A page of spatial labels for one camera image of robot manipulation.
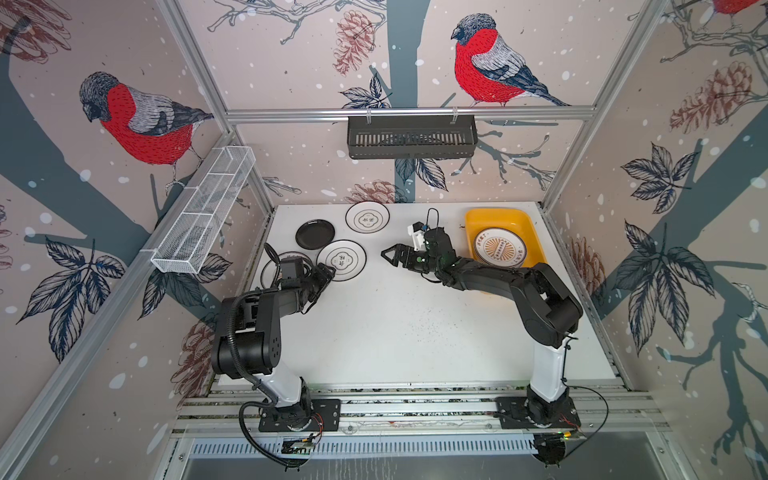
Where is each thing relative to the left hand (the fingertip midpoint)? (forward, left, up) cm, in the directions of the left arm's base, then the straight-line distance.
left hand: (330, 273), depth 95 cm
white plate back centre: (+29, -11, -4) cm, 31 cm away
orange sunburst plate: (+11, -59, -1) cm, 60 cm away
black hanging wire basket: (+42, -28, +24) cm, 56 cm away
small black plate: (+20, +9, -4) cm, 22 cm away
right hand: (+1, -20, +6) cm, 21 cm away
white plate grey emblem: (+10, -4, -5) cm, 12 cm away
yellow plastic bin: (+23, -69, 0) cm, 73 cm away
